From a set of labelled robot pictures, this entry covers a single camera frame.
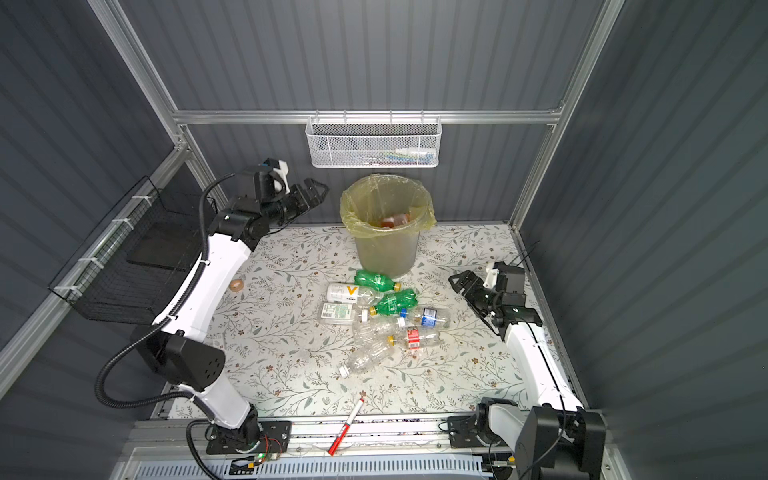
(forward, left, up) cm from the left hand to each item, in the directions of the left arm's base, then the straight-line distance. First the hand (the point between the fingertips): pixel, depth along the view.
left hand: (317, 191), depth 75 cm
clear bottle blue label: (-20, -30, -33) cm, 49 cm away
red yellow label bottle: (+7, -21, -18) cm, 28 cm away
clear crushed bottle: (-21, -15, -35) cm, 44 cm away
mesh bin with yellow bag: (+17, -18, -23) cm, 34 cm away
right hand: (-17, -38, -22) cm, 47 cm away
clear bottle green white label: (-16, -2, -35) cm, 38 cm away
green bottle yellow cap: (-14, -19, -34) cm, 41 cm away
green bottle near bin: (-4, -14, -34) cm, 37 cm away
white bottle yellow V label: (-10, -6, -33) cm, 35 cm away
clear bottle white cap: (-29, -10, -38) cm, 49 cm away
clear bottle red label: (-26, -24, -33) cm, 49 cm away
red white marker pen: (-46, -5, -38) cm, 60 cm away
